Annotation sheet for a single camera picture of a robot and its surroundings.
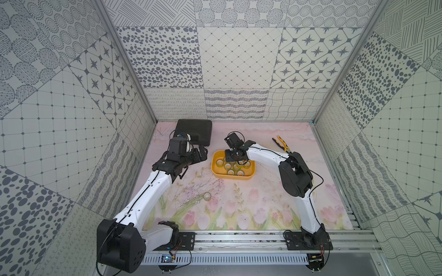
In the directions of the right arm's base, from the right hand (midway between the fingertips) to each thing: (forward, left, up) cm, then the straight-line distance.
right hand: (231, 157), depth 98 cm
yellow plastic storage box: (-6, +5, -4) cm, 8 cm away
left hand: (-6, +16, +17) cm, 24 cm away
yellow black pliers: (+10, -34, -4) cm, 36 cm away
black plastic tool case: (+23, +21, -3) cm, 32 cm away
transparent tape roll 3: (-8, 0, -3) cm, 8 cm away
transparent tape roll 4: (-5, -3, -2) cm, 6 cm away
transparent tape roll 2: (-4, +2, -3) cm, 5 cm away
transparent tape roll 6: (-21, +12, -5) cm, 25 cm away
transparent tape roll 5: (-3, -10, -3) cm, 10 cm away
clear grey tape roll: (-8, -5, -3) cm, 10 cm away
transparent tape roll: (-2, +7, -2) cm, 7 cm away
